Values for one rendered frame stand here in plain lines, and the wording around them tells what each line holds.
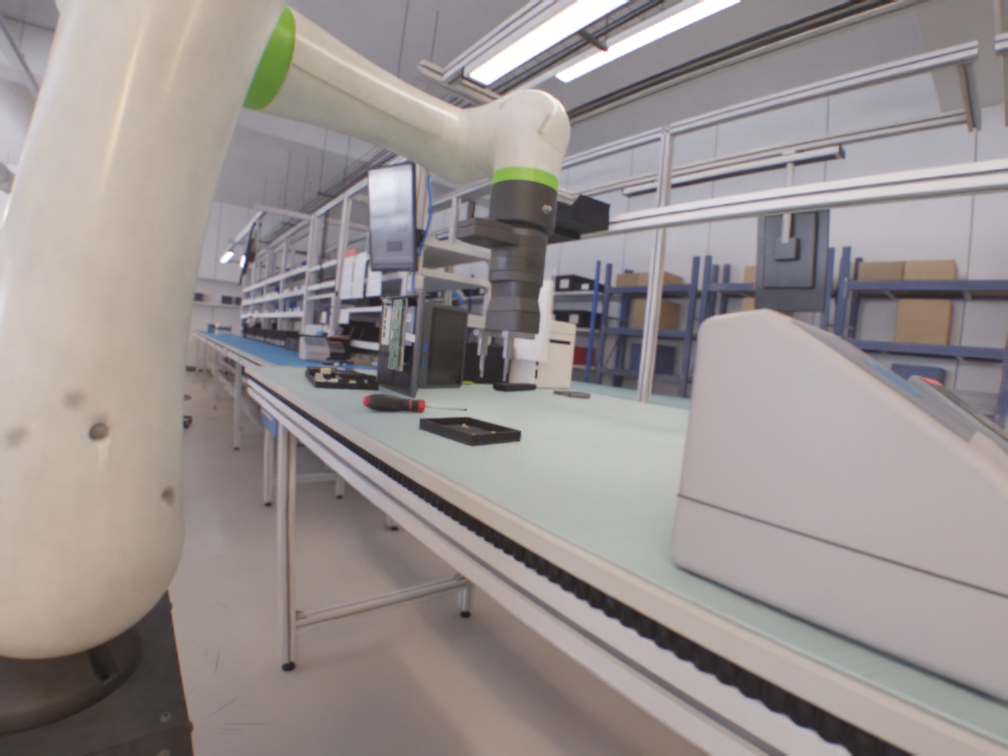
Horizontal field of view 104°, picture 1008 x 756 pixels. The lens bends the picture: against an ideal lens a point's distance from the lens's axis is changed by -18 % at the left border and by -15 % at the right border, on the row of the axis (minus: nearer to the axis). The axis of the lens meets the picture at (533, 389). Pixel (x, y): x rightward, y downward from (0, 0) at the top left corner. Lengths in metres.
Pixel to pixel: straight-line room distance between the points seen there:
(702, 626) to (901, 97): 5.07
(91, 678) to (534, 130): 0.72
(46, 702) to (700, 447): 0.51
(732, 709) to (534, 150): 0.60
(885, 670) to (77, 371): 0.39
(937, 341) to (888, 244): 1.07
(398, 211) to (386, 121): 1.76
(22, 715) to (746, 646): 0.50
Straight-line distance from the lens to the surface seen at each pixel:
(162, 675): 0.55
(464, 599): 2.05
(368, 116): 0.63
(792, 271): 2.45
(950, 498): 0.23
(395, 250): 2.40
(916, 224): 4.75
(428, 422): 0.61
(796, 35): 1.39
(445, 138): 0.71
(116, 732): 0.51
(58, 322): 0.30
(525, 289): 0.62
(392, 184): 2.44
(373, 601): 1.84
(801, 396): 0.24
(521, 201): 0.63
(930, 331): 4.08
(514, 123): 0.67
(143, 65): 0.33
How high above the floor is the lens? 1.12
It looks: 5 degrees down
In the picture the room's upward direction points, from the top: 5 degrees clockwise
